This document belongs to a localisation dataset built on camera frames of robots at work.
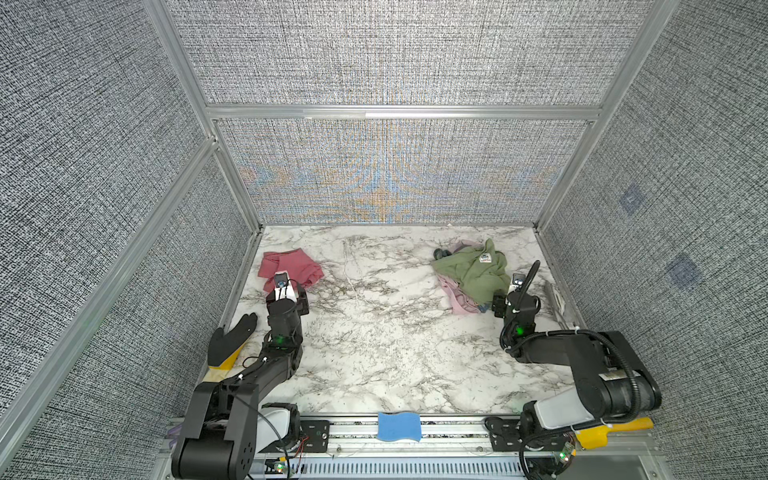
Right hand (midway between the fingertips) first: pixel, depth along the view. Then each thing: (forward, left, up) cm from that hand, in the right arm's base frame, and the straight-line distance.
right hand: (514, 291), depth 93 cm
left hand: (-3, +69, +8) cm, 69 cm away
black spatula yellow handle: (-17, +86, -2) cm, 88 cm away
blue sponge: (-36, +37, -6) cm, 52 cm away
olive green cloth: (+7, +10, +3) cm, 12 cm away
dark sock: (+19, +21, -3) cm, 28 cm away
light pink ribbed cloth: (0, +16, -5) cm, 17 cm away
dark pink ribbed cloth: (+15, +72, -3) cm, 73 cm away
